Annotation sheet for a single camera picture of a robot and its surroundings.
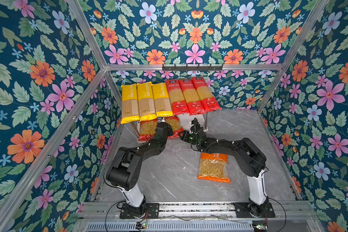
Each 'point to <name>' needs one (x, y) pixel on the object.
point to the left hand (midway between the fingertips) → (169, 120)
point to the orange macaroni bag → (213, 167)
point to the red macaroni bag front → (177, 128)
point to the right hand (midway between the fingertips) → (179, 132)
